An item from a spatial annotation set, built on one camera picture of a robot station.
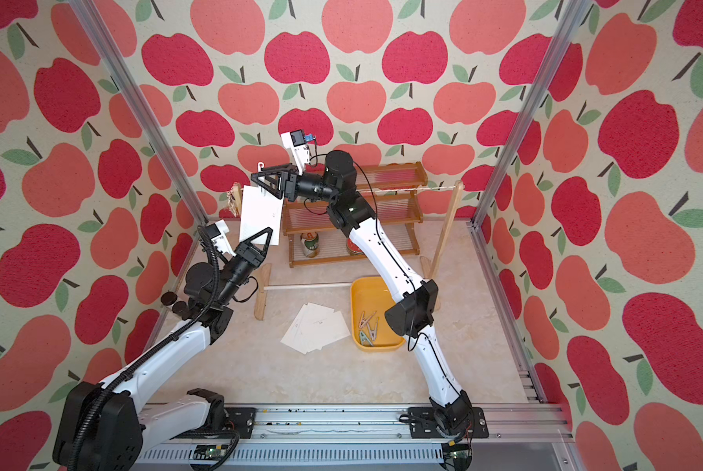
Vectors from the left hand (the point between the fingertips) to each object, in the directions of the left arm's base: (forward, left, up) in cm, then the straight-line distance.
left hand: (275, 237), depth 69 cm
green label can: (+20, -4, -25) cm, 32 cm away
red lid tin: (+23, -20, -31) cm, 43 cm away
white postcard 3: (-10, 0, -36) cm, 37 cm away
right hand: (+5, +3, +13) cm, 14 cm away
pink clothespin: (-6, -23, -33) cm, 41 cm away
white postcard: (-7, -14, -37) cm, 40 cm away
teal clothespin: (-11, -22, -34) cm, 42 cm away
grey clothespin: (-9, -26, -33) cm, 43 cm away
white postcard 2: (-6, -7, -36) cm, 37 cm away
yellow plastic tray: (+3, -25, -34) cm, 43 cm away
